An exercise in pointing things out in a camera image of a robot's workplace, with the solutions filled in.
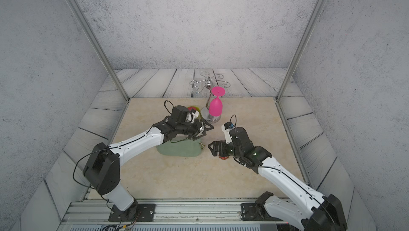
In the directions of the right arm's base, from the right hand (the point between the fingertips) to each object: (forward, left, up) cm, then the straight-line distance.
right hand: (217, 145), depth 76 cm
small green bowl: (+32, +15, -10) cm, 36 cm away
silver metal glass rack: (+34, +5, +11) cm, 36 cm away
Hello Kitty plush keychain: (-1, -4, -11) cm, 12 cm away
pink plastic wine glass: (+24, 0, +3) cm, 24 cm away
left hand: (+6, +2, +3) cm, 7 cm away
